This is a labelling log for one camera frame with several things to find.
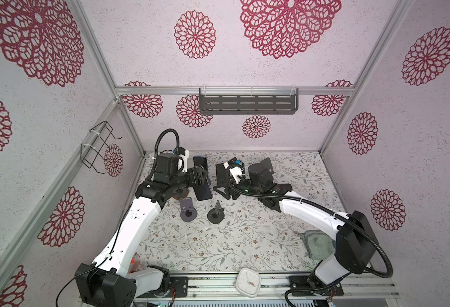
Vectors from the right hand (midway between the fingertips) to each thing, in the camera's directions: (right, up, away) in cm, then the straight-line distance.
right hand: (218, 181), depth 76 cm
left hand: (-7, +2, 0) cm, 8 cm away
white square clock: (+12, -38, -3) cm, 40 cm away
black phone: (-9, +9, +18) cm, 22 cm away
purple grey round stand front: (-15, -16, +16) cm, 27 cm away
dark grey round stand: (-1, -16, +12) cm, 20 cm away
